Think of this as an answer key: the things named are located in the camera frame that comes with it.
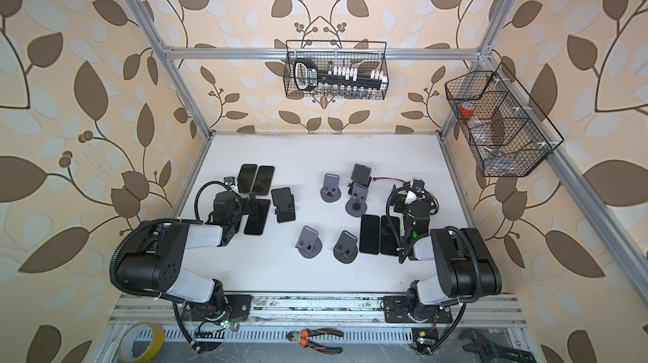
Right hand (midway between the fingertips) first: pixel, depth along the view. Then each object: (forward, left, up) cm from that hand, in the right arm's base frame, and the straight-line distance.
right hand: (408, 188), depth 91 cm
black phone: (+14, +65, -9) cm, 67 cm away
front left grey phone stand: (-18, +36, -3) cm, 41 cm away
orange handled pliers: (-43, +37, -8) cm, 57 cm away
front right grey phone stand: (-20, +24, -4) cm, 32 cm away
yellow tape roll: (-41, +84, -4) cm, 94 cm away
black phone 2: (+14, +57, -10) cm, 60 cm away
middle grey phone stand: (-1, +18, -10) cm, 21 cm away
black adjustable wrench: (-47, -13, -8) cm, 50 cm away
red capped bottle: (+19, -20, +20) cm, 34 cm away
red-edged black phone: (-7, +56, -7) cm, 57 cm away
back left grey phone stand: (+2, +28, -4) cm, 29 cm away
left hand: (+3, +65, -3) cm, 65 cm away
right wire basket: (+2, -25, +25) cm, 35 cm away
